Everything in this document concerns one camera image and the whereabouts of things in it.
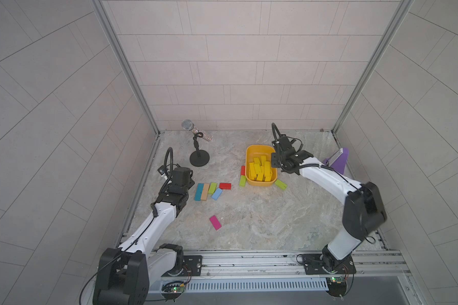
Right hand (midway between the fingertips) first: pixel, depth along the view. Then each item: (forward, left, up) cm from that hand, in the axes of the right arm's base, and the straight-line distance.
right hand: (276, 157), depth 91 cm
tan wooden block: (-12, +35, -9) cm, 38 cm away
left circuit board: (-48, +44, -9) cm, 66 cm away
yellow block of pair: (-4, +8, -7) cm, 12 cm away
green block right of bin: (-9, -2, -11) cm, 14 cm away
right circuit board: (-50, -15, -15) cm, 54 cm away
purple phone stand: (-6, -29, -1) cm, 30 cm away
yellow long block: (-2, +12, -8) cm, 14 cm away
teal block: (-10, +38, -10) cm, 40 cm away
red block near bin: (-2, +16, -6) cm, 17 cm away
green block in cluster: (-9, +32, -9) cm, 34 cm away
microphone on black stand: (+9, +39, -8) cm, 41 cm away
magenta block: (-25, +30, -11) cm, 41 cm away
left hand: (-6, +42, -1) cm, 43 cm away
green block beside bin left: (-6, +17, -10) cm, 20 cm away
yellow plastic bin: (+12, +9, -9) cm, 18 cm away
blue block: (-12, +29, -9) cm, 33 cm away
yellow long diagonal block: (-3, +4, -7) cm, 8 cm away
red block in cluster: (-9, +24, -9) cm, 27 cm away
